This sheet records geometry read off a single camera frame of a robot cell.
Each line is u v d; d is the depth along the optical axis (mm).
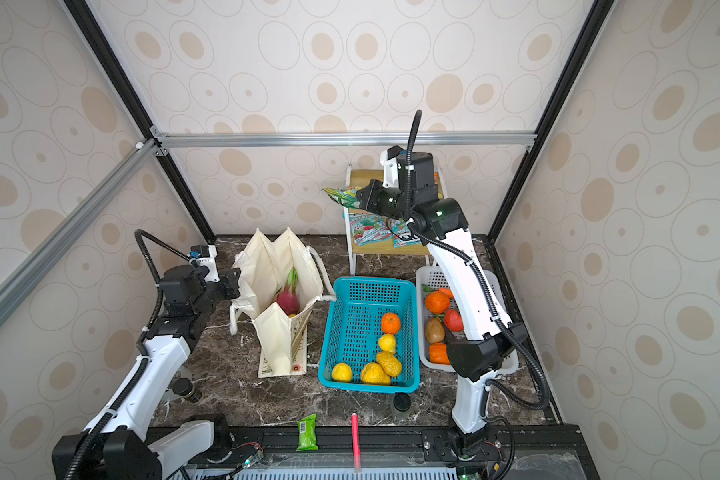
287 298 919
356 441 741
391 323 897
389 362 832
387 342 872
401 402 720
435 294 955
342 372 799
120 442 385
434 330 873
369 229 970
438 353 829
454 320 897
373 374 795
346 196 708
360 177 909
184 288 583
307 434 743
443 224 485
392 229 974
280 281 977
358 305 1000
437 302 942
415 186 507
